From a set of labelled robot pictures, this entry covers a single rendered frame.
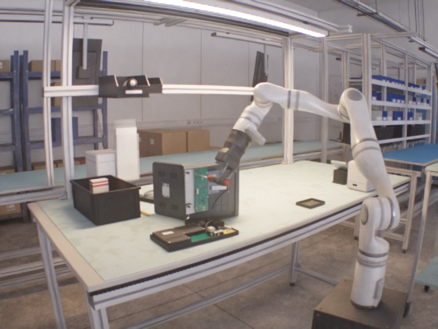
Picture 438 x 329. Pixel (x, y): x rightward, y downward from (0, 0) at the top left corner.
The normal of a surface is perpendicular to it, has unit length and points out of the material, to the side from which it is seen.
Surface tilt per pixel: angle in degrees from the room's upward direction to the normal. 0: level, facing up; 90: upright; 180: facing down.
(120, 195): 90
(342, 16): 90
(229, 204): 90
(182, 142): 90
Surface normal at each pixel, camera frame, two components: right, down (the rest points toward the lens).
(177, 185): -0.53, 0.15
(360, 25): -0.77, 0.11
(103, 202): 0.64, 0.13
